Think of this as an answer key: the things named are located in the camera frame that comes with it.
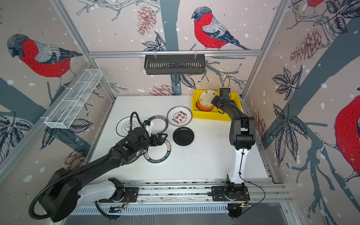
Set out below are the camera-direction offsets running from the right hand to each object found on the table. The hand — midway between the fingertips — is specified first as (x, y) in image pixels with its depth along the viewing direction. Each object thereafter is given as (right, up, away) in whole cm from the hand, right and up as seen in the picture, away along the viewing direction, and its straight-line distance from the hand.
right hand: (214, 101), depth 103 cm
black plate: (-23, -25, -7) cm, 35 cm away
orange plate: (-7, -6, +5) cm, 10 cm away
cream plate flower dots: (-5, +3, +7) cm, 9 cm away
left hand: (-36, -22, -22) cm, 48 cm away
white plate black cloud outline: (-68, -19, -2) cm, 71 cm away
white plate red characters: (-26, -11, +4) cm, 29 cm away
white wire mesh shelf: (-86, 0, -25) cm, 90 cm away
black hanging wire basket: (-43, +29, +4) cm, 52 cm away
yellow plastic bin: (0, -10, +1) cm, 10 cm away
